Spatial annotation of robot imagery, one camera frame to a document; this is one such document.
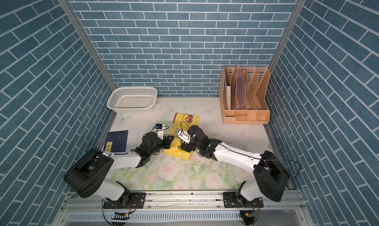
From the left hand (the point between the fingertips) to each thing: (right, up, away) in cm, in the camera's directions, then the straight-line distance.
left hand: (177, 138), depth 88 cm
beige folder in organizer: (+31, +30, +1) cm, 43 cm away
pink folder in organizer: (+43, +28, +14) cm, 53 cm away
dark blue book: (-41, -4, +7) cm, 42 cm away
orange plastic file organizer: (+54, +37, +14) cm, 68 cm away
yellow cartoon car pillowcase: (+1, +8, +20) cm, 22 cm away
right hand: (+7, +3, -4) cm, 9 cm away
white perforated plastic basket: (-39, +25, +31) cm, 55 cm away
